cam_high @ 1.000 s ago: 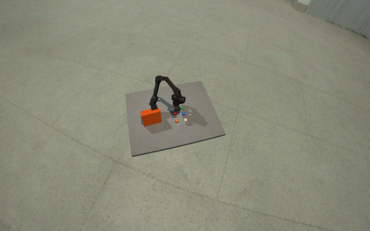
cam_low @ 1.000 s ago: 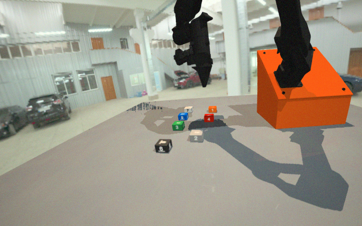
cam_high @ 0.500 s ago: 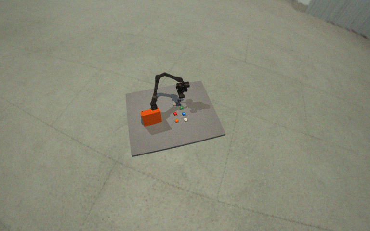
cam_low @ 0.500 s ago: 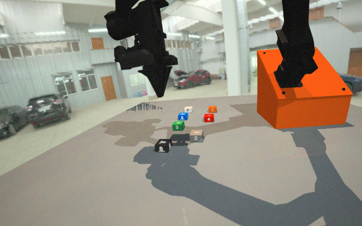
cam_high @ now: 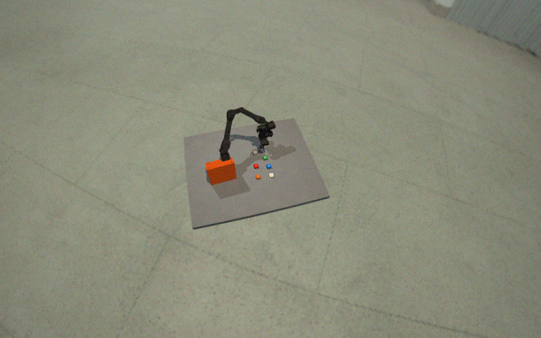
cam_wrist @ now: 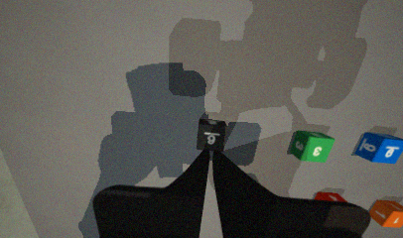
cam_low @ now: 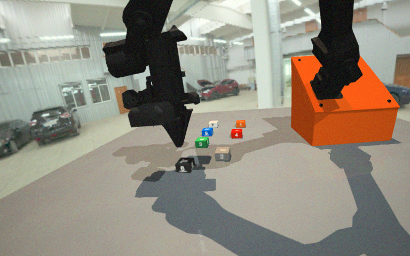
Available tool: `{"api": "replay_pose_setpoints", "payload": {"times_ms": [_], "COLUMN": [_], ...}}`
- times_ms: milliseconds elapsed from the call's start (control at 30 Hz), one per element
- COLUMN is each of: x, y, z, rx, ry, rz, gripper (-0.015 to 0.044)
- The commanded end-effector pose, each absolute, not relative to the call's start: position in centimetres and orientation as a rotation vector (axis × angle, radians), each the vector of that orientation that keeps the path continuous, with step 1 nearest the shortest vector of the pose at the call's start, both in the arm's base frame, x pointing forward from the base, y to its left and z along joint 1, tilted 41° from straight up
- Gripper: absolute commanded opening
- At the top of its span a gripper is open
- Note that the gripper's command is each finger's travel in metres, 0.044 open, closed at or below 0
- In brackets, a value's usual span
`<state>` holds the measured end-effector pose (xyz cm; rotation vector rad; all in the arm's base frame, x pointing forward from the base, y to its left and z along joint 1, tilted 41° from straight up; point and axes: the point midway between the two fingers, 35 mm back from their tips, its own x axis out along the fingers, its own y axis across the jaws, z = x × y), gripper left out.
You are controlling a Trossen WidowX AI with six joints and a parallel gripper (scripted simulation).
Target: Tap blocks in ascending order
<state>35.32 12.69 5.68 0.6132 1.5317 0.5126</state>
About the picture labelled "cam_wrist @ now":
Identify green block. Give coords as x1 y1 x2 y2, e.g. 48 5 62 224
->
290 131 335 163

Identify black block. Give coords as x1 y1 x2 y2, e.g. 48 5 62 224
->
197 119 227 152

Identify blue block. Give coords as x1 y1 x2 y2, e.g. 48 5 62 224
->
355 133 403 164

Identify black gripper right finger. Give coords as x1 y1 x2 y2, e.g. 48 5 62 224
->
212 150 371 238

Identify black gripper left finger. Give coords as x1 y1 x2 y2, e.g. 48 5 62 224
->
92 149 210 238

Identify dark grey block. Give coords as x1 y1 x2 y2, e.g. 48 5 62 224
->
247 174 259 183

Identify red block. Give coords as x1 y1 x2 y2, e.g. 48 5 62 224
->
314 191 347 202

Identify orange block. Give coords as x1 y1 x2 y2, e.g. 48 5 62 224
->
369 200 403 228

